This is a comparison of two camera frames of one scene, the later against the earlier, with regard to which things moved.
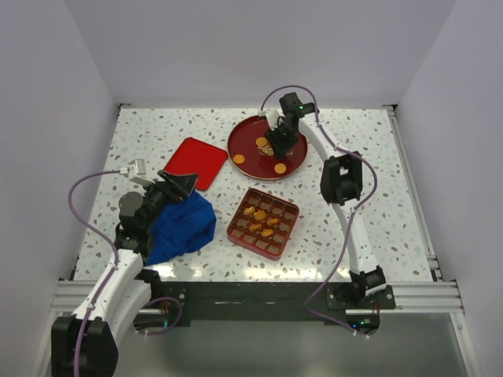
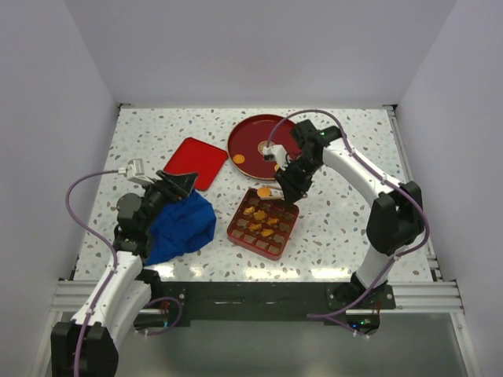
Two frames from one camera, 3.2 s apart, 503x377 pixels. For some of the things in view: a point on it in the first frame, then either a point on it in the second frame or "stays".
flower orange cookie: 272,221 stays
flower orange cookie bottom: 248,210 stays
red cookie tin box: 262,223 stays
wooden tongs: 266,150 -> 277,191
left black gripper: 185,183 stays
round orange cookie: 266,232 stays
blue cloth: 181,227 stays
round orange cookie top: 261,141 -> 264,192
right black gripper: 280,147 -> 292,189
